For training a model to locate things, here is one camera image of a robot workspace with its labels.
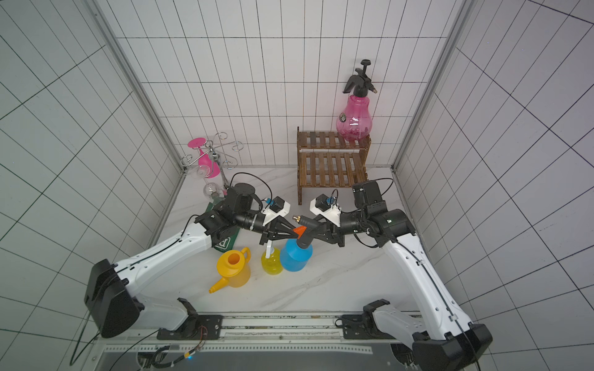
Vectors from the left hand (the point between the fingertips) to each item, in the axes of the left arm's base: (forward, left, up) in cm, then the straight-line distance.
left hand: (291, 235), depth 67 cm
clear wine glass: (+22, +32, -7) cm, 40 cm away
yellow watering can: (-4, +19, -14) cm, 24 cm away
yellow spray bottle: (-3, +6, -16) cm, 18 cm away
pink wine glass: (+36, +37, -6) cm, 52 cm away
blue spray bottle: (-4, -2, -4) cm, 6 cm away
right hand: (0, -3, +4) cm, 5 cm away
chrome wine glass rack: (+33, +31, +3) cm, 45 cm away
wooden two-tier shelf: (+44, -14, -11) cm, 47 cm away
